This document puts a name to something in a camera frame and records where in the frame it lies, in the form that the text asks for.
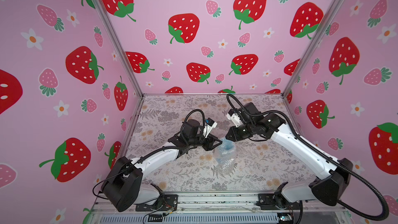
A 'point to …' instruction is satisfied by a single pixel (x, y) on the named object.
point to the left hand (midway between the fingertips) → (220, 140)
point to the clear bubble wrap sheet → (226, 170)
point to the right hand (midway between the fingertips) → (225, 138)
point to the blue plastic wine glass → (226, 153)
